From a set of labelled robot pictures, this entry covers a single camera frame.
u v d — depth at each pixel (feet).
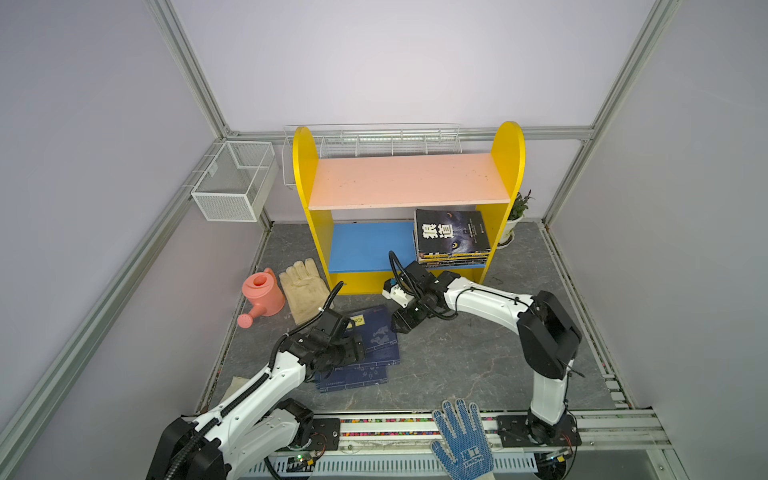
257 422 1.89
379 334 2.85
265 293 2.90
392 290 2.65
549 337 1.60
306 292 3.28
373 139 3.08
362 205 2.28
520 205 3.35
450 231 2.85
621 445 2.43
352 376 2.65
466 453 2.34
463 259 2.89
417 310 2.48
